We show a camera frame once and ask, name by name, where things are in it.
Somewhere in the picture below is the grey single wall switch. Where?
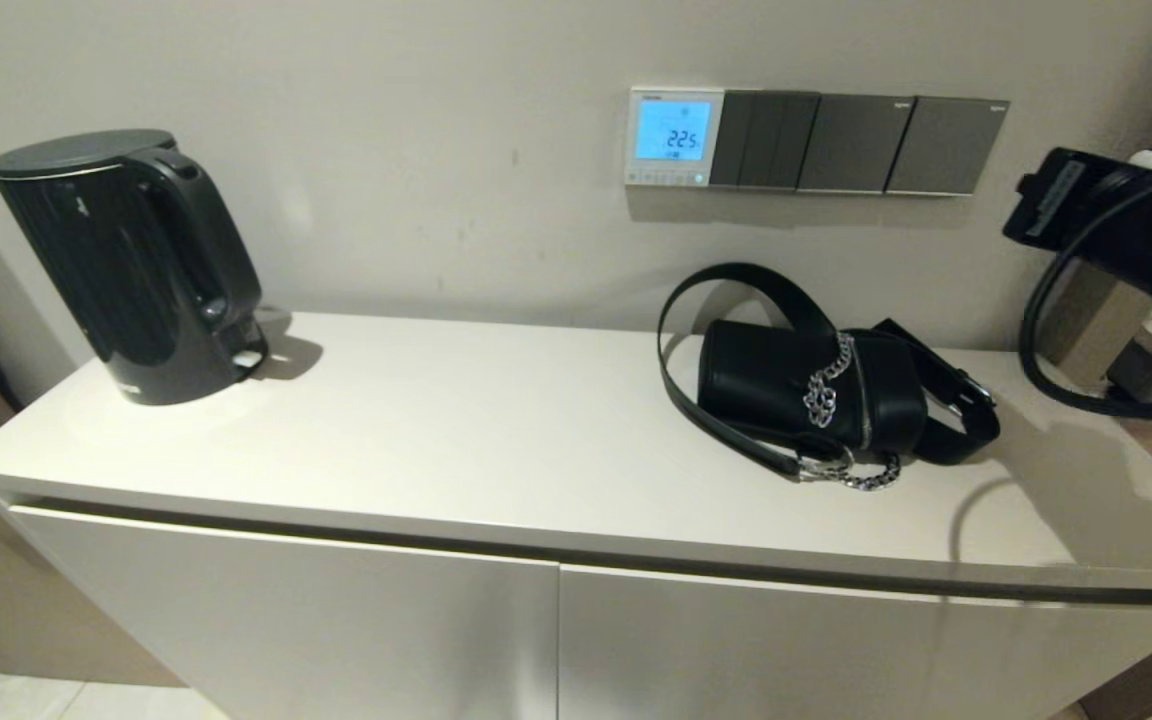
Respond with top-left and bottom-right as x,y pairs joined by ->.
886,95 -> 1011,197
798,92 -> 917,195

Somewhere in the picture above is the black leather handbag with chain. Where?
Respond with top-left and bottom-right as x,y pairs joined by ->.
658,262 -> 1003,493

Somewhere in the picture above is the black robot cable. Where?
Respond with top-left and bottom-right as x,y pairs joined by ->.
1019,150 -> 1152,421

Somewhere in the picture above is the black electric kettle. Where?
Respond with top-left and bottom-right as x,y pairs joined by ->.
0,127 -> 267,407

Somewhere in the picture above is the white wall thermostat panel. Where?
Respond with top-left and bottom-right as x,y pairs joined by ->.
624,85 -> 727,188

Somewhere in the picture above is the white cabinet door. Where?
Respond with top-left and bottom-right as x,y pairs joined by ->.
557,563 -> 1152,720
8,505 -> 560,720

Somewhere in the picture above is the grey triple rocker wall switch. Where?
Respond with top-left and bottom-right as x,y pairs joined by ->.
711,88 -> 823,191

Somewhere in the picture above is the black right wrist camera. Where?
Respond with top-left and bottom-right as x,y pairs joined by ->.
1002,148 -> 1117,251

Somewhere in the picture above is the white sideboard cabinet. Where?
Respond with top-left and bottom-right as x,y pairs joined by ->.
0,312 -> 1152,720

